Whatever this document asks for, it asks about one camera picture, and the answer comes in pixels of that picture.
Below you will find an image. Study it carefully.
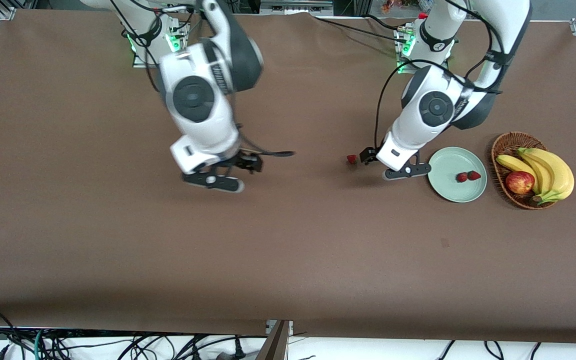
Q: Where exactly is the light green round plate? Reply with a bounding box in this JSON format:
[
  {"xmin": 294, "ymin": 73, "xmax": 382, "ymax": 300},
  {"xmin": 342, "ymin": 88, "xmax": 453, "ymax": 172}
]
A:
[{"xmin": 427, "ymin": 146, "xmax": 488, "ymax": 204}]

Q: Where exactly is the brown table cover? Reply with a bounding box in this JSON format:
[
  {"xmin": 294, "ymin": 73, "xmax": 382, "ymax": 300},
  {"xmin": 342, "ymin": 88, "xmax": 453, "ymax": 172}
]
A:
[{"xmin": 0, "ymin": 9, "xmax": 576, "ymax": 345}]

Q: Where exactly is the brown wicker basket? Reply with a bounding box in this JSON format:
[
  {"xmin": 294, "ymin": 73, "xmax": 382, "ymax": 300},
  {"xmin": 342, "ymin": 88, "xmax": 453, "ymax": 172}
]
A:
[{"xmin": 491, "ymin": 131, "xmax": 561, "ymax": 210}]

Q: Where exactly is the red apple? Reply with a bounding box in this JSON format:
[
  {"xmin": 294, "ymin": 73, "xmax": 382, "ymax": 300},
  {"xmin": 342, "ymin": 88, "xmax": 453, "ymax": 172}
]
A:
[{"xmin": 505, "ymin": 170, "xmax": 536, "ymax": 195}]

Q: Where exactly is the grey metal box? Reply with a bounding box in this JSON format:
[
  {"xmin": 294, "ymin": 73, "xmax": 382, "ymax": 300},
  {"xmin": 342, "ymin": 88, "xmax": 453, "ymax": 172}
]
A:
[{"xmin": 259, "ymin": 0, "xmax": 334, "ymax": 16}]

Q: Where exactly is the yellow banana bunch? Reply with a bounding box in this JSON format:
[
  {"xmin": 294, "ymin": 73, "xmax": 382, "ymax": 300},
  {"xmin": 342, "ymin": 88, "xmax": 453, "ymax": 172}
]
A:
[{"xmin": 496, "ymin": 147, "xmax": 575, "ymax": 206}]

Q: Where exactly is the aluminium profile bar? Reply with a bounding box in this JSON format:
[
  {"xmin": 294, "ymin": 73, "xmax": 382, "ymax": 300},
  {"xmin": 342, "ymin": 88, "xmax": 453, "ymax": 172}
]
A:
[{"xmin": 255, "ymin": 320, "xmax": 294, "ymax": 360}]

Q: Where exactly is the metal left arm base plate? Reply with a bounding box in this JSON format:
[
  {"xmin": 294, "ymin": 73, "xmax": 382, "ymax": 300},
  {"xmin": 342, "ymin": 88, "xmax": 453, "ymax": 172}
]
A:
[{"xmin": 395, "ymin": 27, "xmax": 450, "ymax": 76}]

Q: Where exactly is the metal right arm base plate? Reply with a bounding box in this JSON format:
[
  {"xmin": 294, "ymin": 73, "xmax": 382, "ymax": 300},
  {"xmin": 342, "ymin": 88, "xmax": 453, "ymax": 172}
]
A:
[{"xmin": 128, "ymin": 22, "xmax": 191, "ymax": 69}]

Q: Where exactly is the long black cable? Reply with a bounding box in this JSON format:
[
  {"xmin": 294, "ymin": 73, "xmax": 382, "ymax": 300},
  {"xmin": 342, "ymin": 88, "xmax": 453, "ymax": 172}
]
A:
[{"xmin": 313, "ymin": 16, "xmax": 409, "ymax": 45}]

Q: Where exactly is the short black cable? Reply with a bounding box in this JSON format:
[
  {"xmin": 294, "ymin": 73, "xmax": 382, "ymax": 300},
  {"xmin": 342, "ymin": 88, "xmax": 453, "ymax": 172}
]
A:
[{"xmin": 365, "ymin": 14, "xmax": 404, "ymax": 30}]

